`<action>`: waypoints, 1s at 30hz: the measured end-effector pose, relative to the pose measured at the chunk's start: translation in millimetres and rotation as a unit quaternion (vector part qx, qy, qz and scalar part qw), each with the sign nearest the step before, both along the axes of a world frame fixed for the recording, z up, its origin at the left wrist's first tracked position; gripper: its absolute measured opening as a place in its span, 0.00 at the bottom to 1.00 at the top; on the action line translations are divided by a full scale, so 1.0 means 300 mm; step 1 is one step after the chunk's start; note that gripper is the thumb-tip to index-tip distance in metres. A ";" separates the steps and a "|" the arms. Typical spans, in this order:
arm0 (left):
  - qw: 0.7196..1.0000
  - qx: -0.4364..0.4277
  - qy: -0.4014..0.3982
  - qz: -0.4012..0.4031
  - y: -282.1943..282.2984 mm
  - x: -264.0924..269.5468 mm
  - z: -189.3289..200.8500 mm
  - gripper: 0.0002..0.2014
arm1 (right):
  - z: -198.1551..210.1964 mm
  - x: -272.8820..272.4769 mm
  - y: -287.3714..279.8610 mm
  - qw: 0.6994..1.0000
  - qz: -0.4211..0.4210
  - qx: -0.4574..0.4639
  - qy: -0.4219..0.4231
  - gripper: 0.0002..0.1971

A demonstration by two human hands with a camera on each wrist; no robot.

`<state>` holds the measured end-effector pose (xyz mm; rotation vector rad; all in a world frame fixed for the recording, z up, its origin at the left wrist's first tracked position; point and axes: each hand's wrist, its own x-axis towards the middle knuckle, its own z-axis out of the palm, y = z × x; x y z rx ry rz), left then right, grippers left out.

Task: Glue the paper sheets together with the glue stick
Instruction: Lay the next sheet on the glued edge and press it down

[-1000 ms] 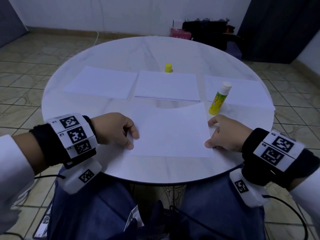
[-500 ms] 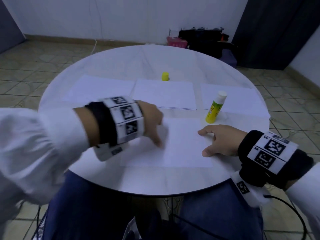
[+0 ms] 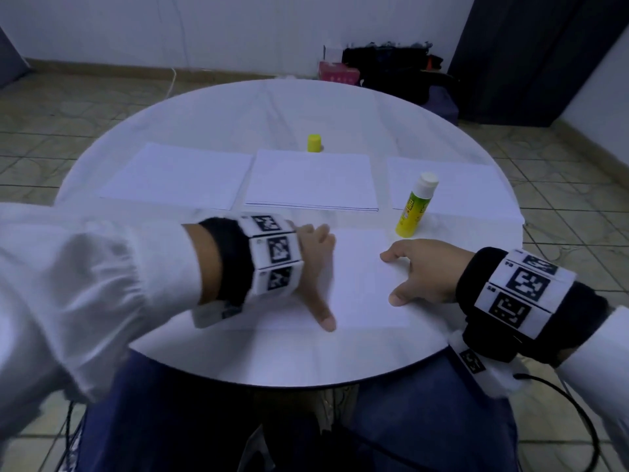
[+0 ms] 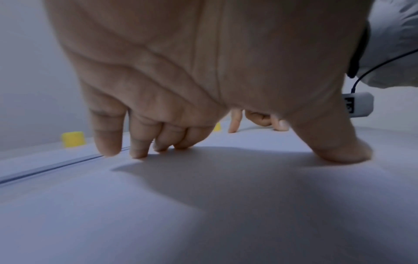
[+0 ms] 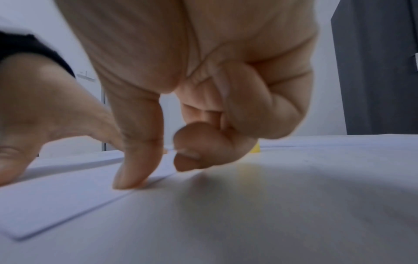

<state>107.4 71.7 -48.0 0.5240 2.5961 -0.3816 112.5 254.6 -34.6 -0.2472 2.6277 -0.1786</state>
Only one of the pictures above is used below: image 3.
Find person's left hand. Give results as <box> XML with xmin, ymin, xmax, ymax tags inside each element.
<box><xmin>295</xmin><ymin>224</ymin><xmax>338</xmax><ymax>333</ymax></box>

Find person's right hand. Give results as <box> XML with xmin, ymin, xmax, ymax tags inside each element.
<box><xmin>380</xmin><ymin>239</ymin><xmax>476</xmax><ymax>307</ymax></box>

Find single white paper sheet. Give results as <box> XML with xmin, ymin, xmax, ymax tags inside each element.
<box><xmin>231</xmin><ymin>227</ymin><xmax>414</xmax><ymax>330</ymax></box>
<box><xmin>242</xmin><ymin>149</ymin><xmax>379</xmax><ymax>212</ymax></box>

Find yellow glue stick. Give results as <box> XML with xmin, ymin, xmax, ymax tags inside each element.
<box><xmin>395</xmin><ymin>172</ymin><xmax>440</xmax><ymax>239</ymax></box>

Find white paper stack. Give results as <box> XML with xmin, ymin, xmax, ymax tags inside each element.
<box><xmin>385</xmin><ymin>157</ymin><xmax>525</xmax><ymax>224</ymax></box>
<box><xmin>96</xmin><ymin>142</ymin><xmax>255</xmax><ymax>210</ymax></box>

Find person's left forearm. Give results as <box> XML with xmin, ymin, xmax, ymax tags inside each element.
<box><xmin>0</xmin><ymin>201</ymin><xmax>222</xmax><ymax>429</ymax></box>

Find person's right forearm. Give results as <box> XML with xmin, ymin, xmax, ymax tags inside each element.
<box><xmin>555</xmin><ymin>304</ymin><xmax>629</xmax><ymax>458</ymax></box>

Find person's legs in blue jeans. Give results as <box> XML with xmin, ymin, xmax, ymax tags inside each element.
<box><xmin>77</xmin><ymin>349</ymin><xmax>522</xmax><ymax>472</ymax></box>

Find black left wristband with markers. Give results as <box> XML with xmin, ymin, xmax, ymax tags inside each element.
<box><xmin>199</xmin><ymin>213</ymin><xmax>304</xmax><ymax>305</ymax></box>

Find black wristband with markers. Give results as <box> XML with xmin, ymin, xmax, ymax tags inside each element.
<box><xmin>199</xmin><ymin>213</ymin><xmax>304</xmax><ymax>305</ymax></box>
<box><xmin>456</xmin><ymin>246</ymin><xmax>611</xmax><ymax>364</ymax></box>

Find black right wristband with markers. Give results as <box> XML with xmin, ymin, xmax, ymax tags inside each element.
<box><xmin>456</xmin><ymin>246</ymin><xmax>611</xmax><ymax>364</ymax></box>

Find blue suitcase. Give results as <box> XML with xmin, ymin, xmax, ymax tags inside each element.
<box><xmin>423</xmin><ymin>88</ymin><xmax>460</xmax><ymax>122</ymax></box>

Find pink box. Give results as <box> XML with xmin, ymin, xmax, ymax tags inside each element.
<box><xmin>318</xmin><ymin>60</ymin><xmax>361</xmax><ymax>85</ymax></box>

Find black bag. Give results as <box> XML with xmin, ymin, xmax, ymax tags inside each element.
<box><xmin>342</xmin><ymin>44</ymin><xmax>453</xmax><ymax>104</ymax></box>

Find black wardrobe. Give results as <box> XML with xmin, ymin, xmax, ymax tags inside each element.
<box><xmin>449</xmin><ymin>0</ymin><xmax>629</xmax><ymax>127</ymax></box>

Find grey door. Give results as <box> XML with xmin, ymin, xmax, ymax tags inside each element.
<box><xmin>0</xmin><ymin>24</ymin><xmax>29</xmax><ymax>89</ymax></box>

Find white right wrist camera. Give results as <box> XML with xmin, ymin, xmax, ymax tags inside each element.
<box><xmin>449</xmin><ymin>329</ymin><xmax>527</xmax><ymax>399</ymax></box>

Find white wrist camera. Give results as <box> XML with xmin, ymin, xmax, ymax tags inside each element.
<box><xmin>191</xmin><ymin>300</ymin><xmax>247</xmax><ymax>328</ymax></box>
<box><xmin>449</xmin><ymin>329</ymin><xmax>527</xmax><ymax>399</ymax></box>

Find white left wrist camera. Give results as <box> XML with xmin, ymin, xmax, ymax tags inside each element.
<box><xmin>191</xmin><ymin>300</ymin><xmax>247</xmax><ymax>328</ymax></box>

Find black right camera cable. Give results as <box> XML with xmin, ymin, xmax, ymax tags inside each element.
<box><xmin>516</xmin><ymin>371</ymin><xmax>601</xmax><ymax>472</ymax></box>

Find white wall cable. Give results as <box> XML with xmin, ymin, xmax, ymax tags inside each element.
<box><xmin>162</xmin><ymin>0</ymin><xmax>193</xmax><ymax>99</ymax></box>

